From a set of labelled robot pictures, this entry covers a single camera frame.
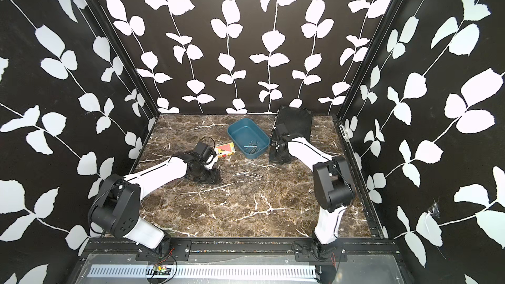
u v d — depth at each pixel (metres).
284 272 0.70
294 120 1.24
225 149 1.02
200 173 0.74
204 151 0.73
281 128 0.77
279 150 0.71
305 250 0.73
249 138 1.12
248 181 0.93
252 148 1.05
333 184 0.50
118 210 0.44
